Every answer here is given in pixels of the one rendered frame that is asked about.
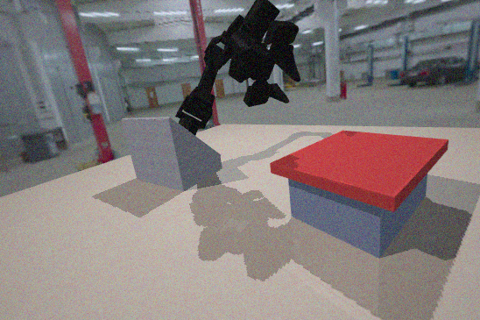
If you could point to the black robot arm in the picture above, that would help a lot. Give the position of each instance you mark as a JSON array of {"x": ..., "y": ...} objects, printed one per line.
[{"x": 243, "y": 59}]

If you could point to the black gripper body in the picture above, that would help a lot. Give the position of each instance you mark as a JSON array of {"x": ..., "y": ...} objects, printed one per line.
[{"x": 278, "y": 33}]

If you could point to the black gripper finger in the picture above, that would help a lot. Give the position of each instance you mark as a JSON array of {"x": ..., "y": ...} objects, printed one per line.
[
  {"x": 271, "y": 90},
  {"x": 282, "y": 55}
]

